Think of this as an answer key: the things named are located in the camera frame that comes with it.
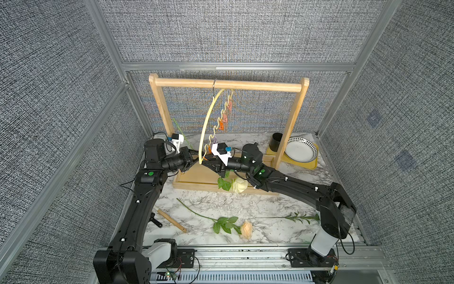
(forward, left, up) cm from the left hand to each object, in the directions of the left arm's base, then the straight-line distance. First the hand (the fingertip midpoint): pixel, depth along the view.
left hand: (207, 152), depth 69 cm
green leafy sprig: (-16, -41, -31) cm, 54 cm away
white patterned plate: (+25, -56, -32) cm, 70 cm away
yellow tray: (+13, -58, -31) cm, 67 cm away
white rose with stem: (-10, -11, -9) cm, 17 cm away
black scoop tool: (-15, +27, -32) cm, 44 cm away
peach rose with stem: (-22, -15, -28) cm, 38 cm away
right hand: (-2, +2, +2) cm, 3 cm away
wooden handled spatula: (-16, +17, -32) cm, 40 cm away
